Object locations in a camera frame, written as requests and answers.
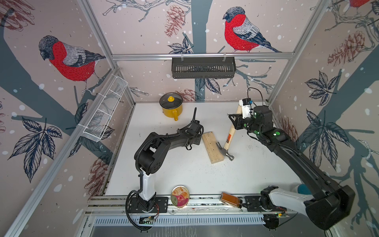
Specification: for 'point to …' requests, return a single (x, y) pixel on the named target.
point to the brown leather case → (231, 200)
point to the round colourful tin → (179, 196)
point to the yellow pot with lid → (171, 103)
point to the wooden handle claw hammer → (231, 137)
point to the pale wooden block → (215, 153)
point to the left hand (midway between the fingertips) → (198, 135)
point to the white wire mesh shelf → (105, 108)
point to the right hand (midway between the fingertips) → (231, 113)
